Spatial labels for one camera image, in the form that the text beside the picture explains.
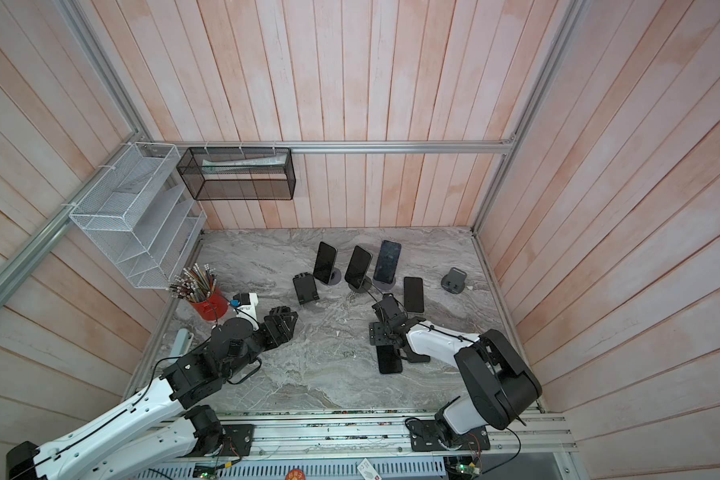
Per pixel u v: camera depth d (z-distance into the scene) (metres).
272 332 0.65
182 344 0.86
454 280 0.99
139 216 0.73
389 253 0.98
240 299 0.65
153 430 0.57
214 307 0.92
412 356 0.65
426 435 0.73
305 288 0.98
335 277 1.05
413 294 1.01
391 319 0.71
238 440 0.74
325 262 1.03
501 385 0.45
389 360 0.92
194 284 0.82
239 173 0.90
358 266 0.96
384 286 1.03
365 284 1.04
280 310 0.93
